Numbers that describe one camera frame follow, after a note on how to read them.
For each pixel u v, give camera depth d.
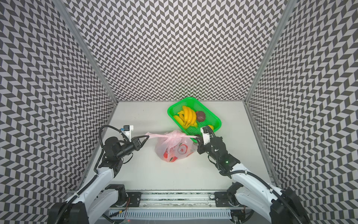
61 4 0.70
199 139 0.78
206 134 0.67
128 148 0.69
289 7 0.67
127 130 0.71
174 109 1.04
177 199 0.74
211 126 1.03
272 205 0.41
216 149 0.57
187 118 0.96
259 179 0.48
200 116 1.01
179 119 1.02
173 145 0.76
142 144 0.74
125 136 0.70
